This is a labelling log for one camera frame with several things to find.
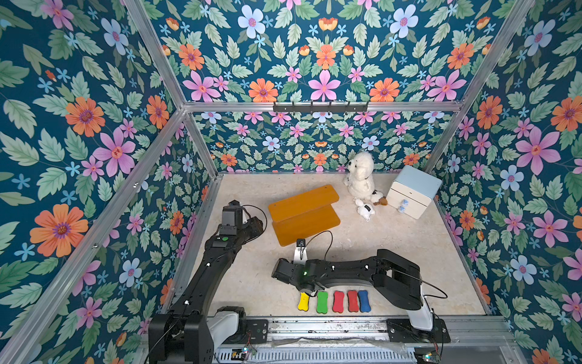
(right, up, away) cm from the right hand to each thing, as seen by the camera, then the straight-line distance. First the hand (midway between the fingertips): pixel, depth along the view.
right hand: (293, 266), depth 86 cm
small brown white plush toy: (+41, +25, +20) cm, 52 cm away
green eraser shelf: (+11, -11, -6) cm, 16 cm away
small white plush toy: (+32, +20, +15) cm, 41 cm away
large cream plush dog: (+29, +34, +11) cm, 46 cm away
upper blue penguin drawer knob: (+48, +24, +12) cm, 55 cm away
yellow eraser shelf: (+4, -10, -8) cm, 13 cm away
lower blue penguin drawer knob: (+49, +21, +16) cm, 55 cm away
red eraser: (+22, -10, -7) cm, 25 cm away
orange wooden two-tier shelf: (+5, +19, +3) cm, 20 cm away
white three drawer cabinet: (+50, +29, +8) cm, 59 cm away
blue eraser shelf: (+26, -10, -8) cm, 29 cm away
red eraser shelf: (+17, -11, -6) cm, 21 cm away
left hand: (-12, +18, -2) cm, 22 cm away
